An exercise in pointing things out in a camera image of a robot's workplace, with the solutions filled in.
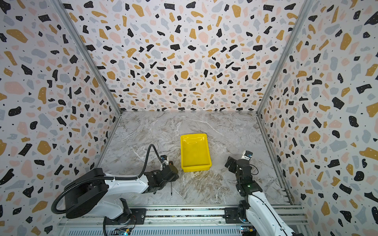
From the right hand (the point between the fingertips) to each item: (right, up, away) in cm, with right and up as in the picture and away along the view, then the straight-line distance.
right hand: (233, 157), depth 86 cm
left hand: (-34, -8, +1) cm, 35 cm away
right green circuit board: (+4, -33, -14) cm, 36 cm away
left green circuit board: (-56, -32, -16) cm, 67 cm away
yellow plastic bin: (-23, -1, +10) cm, 25 cm away
